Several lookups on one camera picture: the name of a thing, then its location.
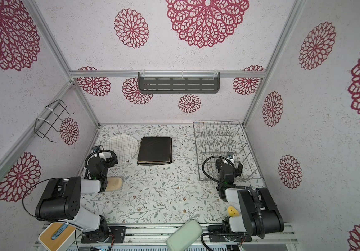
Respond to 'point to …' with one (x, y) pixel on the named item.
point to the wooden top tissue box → (58, 236)
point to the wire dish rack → (215, 138)
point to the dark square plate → (153, 161)
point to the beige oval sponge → (114, 183)
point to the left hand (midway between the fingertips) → (105, 156)
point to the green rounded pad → (184, 236)
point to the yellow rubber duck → (232, 212)
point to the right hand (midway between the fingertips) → (232, 158)
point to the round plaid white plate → (124, 146)
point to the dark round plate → (155, 150)
